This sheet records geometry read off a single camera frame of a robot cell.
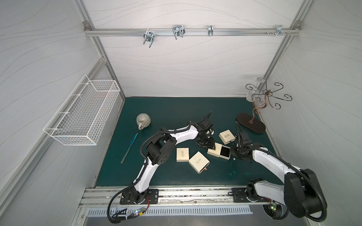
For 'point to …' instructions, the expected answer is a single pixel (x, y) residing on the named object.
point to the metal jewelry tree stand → (258, 95)
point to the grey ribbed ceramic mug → (143, 120)
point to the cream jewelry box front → (199, 162)
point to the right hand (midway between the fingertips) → (233, 151)
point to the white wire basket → (81, 119)
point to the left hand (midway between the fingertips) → (213, 149)
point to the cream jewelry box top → (226, 136)
